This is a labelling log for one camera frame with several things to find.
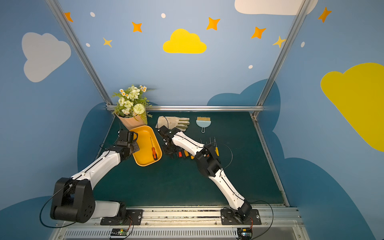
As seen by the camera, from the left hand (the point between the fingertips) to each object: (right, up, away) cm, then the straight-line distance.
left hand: (132, 144), depth 89 cm
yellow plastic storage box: (+5, -9, +6) cm, 12 cm away
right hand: (+22, -6, +9) cm, 25 cm away
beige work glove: (+27, +13, +25) cm, 39 cm away
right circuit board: (+63, -43, -16) cm, 78 cm away
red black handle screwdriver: (+29, -7, +7) cm, 30 cm away
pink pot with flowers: (+1, +23, -2) cm, 23 cm away
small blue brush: (+46, +14, +28) cm, 55 cm away
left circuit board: (+1, -42, -18) cm, 45 cm away
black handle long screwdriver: (+37, -9, +6) cm, 38 cm away
